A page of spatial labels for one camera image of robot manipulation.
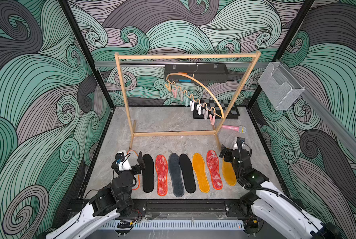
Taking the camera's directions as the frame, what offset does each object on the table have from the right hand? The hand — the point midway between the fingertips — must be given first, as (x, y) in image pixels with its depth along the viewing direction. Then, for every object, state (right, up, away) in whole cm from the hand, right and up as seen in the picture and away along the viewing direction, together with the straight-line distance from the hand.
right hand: (232, 147), depth 81 cm
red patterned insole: (-40, -14, +5) cm, 43 cm away
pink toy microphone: (+13, +9, +19) cm, 25 cm away
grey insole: (-32, -16, +4) cm, 36 cm away
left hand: (-53, -1, -10) cm, 54 cm away
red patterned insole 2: (-9, -11, +8) cm, 16 cm away
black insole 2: (-25, -15, +5) cm, 29 cm away
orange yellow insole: (-17, -15, +6) cm, 24 cm away
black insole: (-48, -16, +4) cm, 51 cm away
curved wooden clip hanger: (-32, +34, +2) cm, 47 cm away
